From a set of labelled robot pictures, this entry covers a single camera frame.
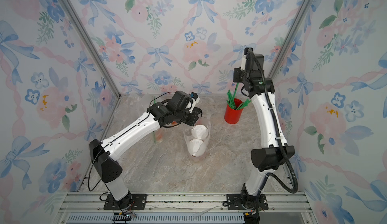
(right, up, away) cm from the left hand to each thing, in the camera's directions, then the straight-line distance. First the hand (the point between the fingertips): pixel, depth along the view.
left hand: (199, 117), depth 75 cm
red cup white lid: (0, -8, +4) cm, 9 cm away
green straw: (+21, +13, +11) cm, 27 cm away
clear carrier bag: (+3, -2, +2) cm, 5 cm away
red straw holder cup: (+23, 0, +25) cm, 34 cm away
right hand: (+21, +24, -1) cm, 32 cm away
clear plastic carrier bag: (-32, +7, +8) cm, 34 cm away
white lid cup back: (-1, -15, -2) cm, 15 cm away
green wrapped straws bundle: (+20, +10, +18) cm, 28 cm away
